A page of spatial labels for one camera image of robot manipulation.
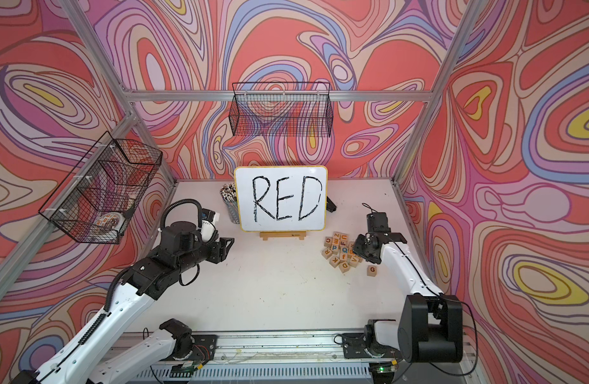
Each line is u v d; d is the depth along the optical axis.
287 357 0.73
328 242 0.96
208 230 0.63
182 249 0.54
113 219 0.72
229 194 0.91
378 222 0.68
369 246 0.64
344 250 0.93
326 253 0.92
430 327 0.41
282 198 0.89
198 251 0.60
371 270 0.88
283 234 0.94
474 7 0.69
